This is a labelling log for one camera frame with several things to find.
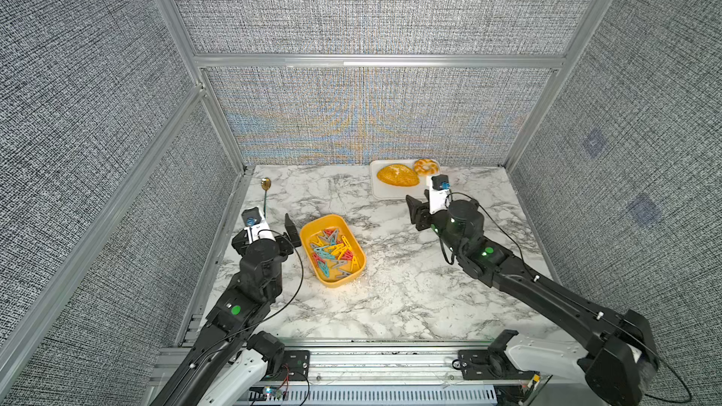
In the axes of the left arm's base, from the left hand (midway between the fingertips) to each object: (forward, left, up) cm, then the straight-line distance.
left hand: (276, 218), depth 69 cm
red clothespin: (+12, -10, -27) cm, 32 cm away
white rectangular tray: (+28, -30, -24) cm, 48 cm away
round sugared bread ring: (+43, -51, -29) cm, 73 cm away
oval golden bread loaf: (+35, -37, -24) cm, 57 cm away
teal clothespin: (-1, -9, -28) cm, 29 cm away
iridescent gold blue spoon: (+37, +16, -28) cm, 49 cm away
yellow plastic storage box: (+11, -3, -28) cm, 30 cm away
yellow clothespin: (+5, -14, -26) cm, 30 cm away
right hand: (+8, -36, +1) cm, 37 cm away
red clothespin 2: (+3, -17, -27) cm, 32 cm away
